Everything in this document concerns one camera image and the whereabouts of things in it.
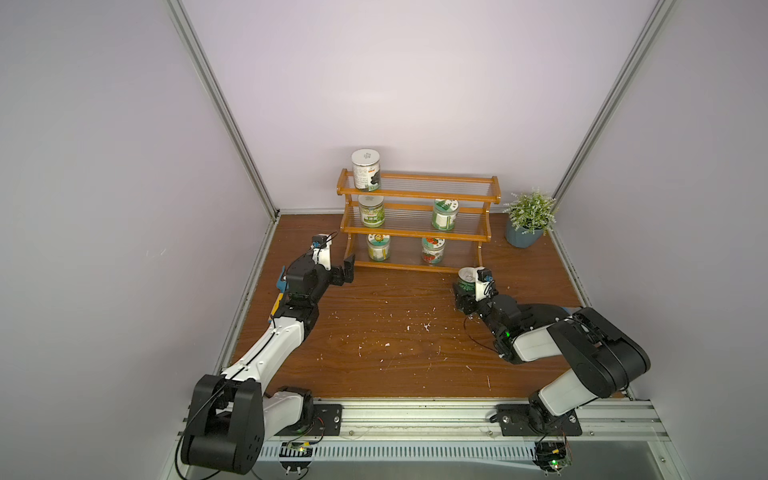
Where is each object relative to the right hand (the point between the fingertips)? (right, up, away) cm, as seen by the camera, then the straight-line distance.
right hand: (468, 277), depth 89 cm
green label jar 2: (-7, +19, +1) cm, 21 cm away
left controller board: (-47, -43, -17) cm, 66 cm away
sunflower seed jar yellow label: (-28, +9, +11) cm, 31 cm away
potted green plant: (+23, +19, +8) cm, 30 cm away
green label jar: (-29, +20, +1) cm, 36 cm away
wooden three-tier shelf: (-13, +17, +9) cm, 23 cm away
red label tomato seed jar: (-10, +7, +9) cm, 15 cm away
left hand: (-38, +8, -6) cm, 39 cm away
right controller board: (+15, -40, -19) cm, 47 cm away
